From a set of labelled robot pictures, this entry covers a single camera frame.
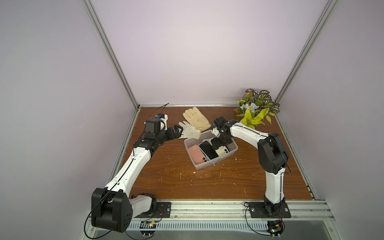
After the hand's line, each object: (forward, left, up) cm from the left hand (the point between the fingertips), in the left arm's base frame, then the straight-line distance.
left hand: (179, 129), depth 81 cm
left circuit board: (-43, +13, -24) cm, 51 cm away
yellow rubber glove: (+24, -9, -20) cm, 32 cm away
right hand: (+2, -24, -17) cm, 29 cm away
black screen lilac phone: (-3, -17, -18) cm, 25 cm away
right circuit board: (-42, -49, -22) cm, 68 cm away
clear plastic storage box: (+7, -17, -18) cm, 26 cm away
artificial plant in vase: (+12, -43, +6) cm, 45 cm away
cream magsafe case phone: (-4, -26, -17) cm, 31 cm away
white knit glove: (+12, -4, -20) cm, 24 cm away
